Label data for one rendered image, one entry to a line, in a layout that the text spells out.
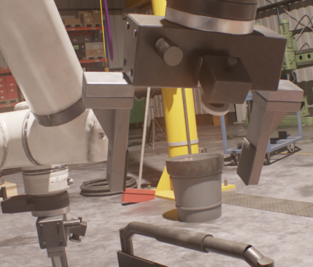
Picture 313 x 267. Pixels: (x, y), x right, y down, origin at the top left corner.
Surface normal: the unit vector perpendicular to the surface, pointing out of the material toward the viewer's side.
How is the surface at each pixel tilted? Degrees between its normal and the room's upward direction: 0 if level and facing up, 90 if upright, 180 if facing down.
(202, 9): 106
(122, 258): 90
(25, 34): 122
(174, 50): 114
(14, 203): 90
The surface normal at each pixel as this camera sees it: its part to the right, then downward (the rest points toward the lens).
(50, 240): 0.18, 0.06
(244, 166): -0.96, 0.01
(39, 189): -0.07, 0.09
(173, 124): -0.49, 0.12
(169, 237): -0.78, -0.09
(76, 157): -0.15, 0.69
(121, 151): 0.25, 0.44
